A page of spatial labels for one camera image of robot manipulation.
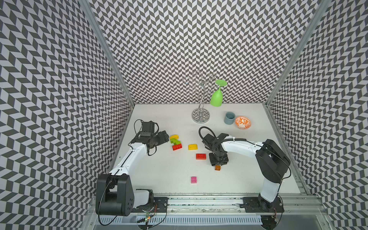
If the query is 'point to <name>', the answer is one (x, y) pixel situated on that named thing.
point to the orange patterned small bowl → (242, 122)
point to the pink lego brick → (194, 180)
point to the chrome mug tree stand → (201, 115)
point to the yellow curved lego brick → (192, 146)
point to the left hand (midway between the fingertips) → (163, 138)
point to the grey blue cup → (229, 118)
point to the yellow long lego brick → (174, 136)
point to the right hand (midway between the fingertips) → (217, 166)
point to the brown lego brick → (217, 167)
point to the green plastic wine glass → (216, 98)
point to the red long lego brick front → (201, 156)
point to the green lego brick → (174, 141)
